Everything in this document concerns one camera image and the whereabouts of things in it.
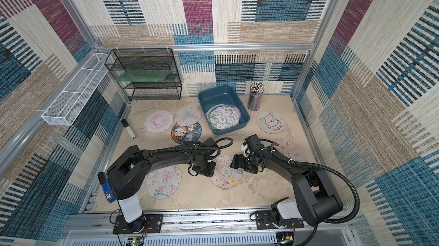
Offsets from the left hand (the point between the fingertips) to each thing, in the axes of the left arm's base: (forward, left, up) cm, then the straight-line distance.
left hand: (212, 174), depth 86 cm
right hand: (+1, -14, 0) cm, 14 cm away
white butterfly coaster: (+39, +17, 0) cm, 42 cm away
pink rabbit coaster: (+14, -43, -1) cm, 45 cm away
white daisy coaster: (+34, -7, +3) cm, 35 cm away
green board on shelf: (+44, +37, +27) cm, 63 cm away
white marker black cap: (+26, +49, +4) cm, 56 cm away
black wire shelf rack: (+58, +31, +28) cm, 72 cm away
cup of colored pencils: (+42, -26, +13) cm, 51 cm away
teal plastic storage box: (+53, -11, +2) cm, 54 cm away
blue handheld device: (-6, +49, +2) cm, 49 cm away
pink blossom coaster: (-3, +24, -1) cm, 24 cm away
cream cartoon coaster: (-1, -6, 0) cm, 7 cm away
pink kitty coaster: (+34, +35, 0) cm, 49 cm away
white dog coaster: (+33, -36, -1) cm, 48 cm away
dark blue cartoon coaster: (+25, +18, 0) cm, 30 cm away
